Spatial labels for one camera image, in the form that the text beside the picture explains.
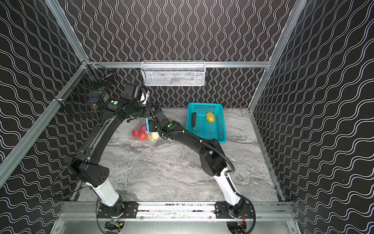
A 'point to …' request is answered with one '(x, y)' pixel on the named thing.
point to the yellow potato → (149, 137)
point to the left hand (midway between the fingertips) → (153, 110)
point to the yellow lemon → (210, 117)
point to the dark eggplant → (194, 119)
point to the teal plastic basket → (204, 129)
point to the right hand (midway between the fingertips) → (152, 124)
